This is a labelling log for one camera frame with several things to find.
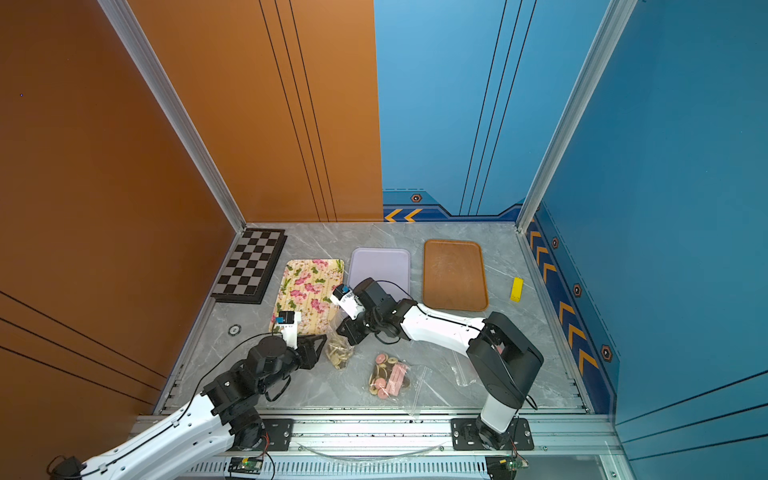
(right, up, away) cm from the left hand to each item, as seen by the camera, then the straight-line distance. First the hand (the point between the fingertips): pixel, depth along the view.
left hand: (325, 334), depth 80 cm
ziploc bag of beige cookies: (+3, -5, +3) cm, 7 cm away
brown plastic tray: (+40, +13, +26) cm, 49 cm away
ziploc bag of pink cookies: (+36, -10, +1) cm, 37 cm away
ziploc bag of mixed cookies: (+20, -12, -1) cm, 23 cm away
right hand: (+4, +1, +1) cm, 4 cm away
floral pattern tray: (-12, +10, +23) cm, 27 cm away
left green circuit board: (-18, -30, -7) cm, 36 cm away
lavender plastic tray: (+17, +16, +27) cm, 36 cm away
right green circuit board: (+47, -28, -10) cm, 55 cm away
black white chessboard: (-31, +17, +23) cm, 42 cm away
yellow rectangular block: (+60, +10, +20) cm, 64 cm away
